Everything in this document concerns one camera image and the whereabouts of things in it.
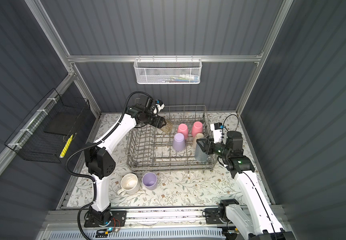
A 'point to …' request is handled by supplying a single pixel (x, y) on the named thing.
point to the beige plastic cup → (198, 136)
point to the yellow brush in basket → (66, 146)
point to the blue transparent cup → (200, 155)
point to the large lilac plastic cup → (179, 141)
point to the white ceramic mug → (130, 184)
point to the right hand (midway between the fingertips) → (202, 141)
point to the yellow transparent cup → (167, 128)
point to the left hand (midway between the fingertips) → (161, 120)
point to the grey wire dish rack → (149, 149)
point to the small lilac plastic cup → (150, 180)
